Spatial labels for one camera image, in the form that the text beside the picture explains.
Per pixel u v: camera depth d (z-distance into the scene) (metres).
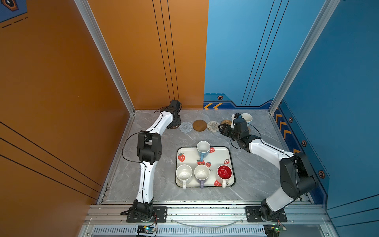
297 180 0.45
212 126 1.09
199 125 1.10
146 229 0.71
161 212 0.74
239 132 0.69
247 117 1.04
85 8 0.69
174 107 0.83
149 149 0.61
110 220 0.73
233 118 0.83
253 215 0.73
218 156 0.96
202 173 0.87
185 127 1.09
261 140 0.62
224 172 0.85
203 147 0.93
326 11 0.71
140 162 0.62
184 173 0.87
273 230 0.70
